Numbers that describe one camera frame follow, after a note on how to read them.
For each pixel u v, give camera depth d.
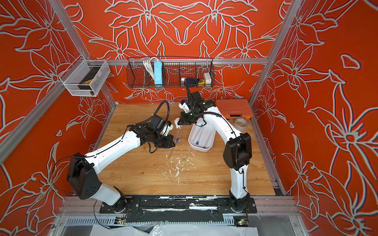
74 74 0.79
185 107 0.79
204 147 0.92
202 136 1.00
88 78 0.83
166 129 0.66
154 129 0.62
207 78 0.92
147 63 0.85
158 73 0.90
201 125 0.74
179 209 0.73
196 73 0.99
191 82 0.97
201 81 0.95
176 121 0.83
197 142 0.96
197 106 0.64
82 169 0.46
